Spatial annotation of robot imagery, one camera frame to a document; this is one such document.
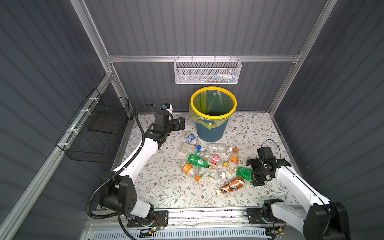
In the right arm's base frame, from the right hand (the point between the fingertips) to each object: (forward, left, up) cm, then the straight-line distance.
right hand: (248, 170), depth 85 cm
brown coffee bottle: (-8, +10, +1) cm, 13 cm away
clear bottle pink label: (+8, +16, -2) cm, 18 cm away
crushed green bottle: (-1, +2, -2) cm, 3 cm away
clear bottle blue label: (+21, +33, 0) cm, 39 cm away
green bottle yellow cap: (+6, +30, +1) cm, 31 cm away
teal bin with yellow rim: (+31, +14, -4) cm, 34 cm away
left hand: (+22, +40, +21) cm, 51 cm away
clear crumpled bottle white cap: (+16, +15, -1) cm, 22 cm away
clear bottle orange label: (+4, +8, -2) cm, 9 cm away
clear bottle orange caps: (+1, +34, 0) cm, 34 cm away
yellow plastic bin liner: (+43, +19, +15) cm, 49 cm away
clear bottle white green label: (-1, +20, -2) cm, 20 cm away
